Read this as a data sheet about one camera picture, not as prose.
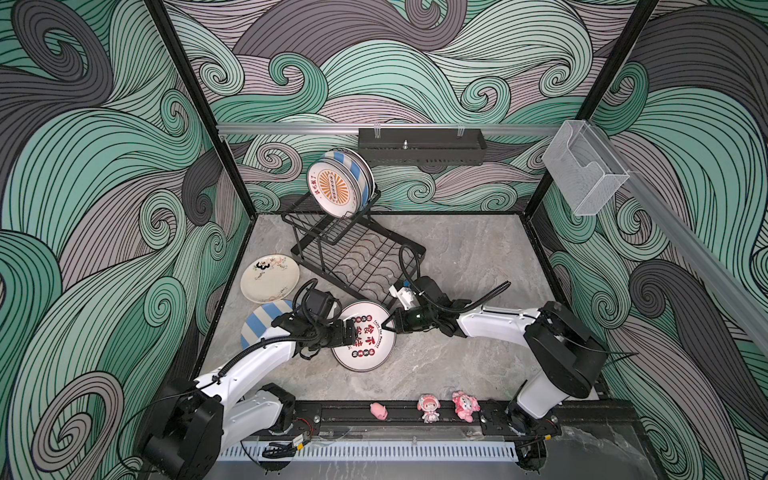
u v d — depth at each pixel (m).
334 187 0.88
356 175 0.82
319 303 0.66
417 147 0.95
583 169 0.83
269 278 1.02
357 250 1.07
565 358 0.44
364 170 0.84
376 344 0.81
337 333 0.74
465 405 0.72
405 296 0.80
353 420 0.74
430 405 0.73
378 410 0.73
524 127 0.95
